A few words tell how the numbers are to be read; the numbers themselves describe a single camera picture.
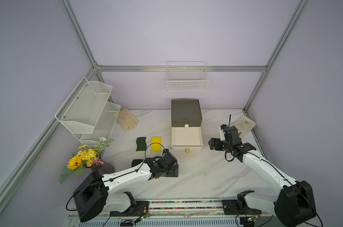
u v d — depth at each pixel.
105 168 0.80
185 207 0.75
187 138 0.93
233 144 0.64
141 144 0.98
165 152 0.76
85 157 0.66
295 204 0.40
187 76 0.95
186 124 0.88
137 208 0.73
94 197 0.40
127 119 1.14
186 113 0.90
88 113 0.89
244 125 1.10
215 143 0.76
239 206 0.67
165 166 0.62
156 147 0.96
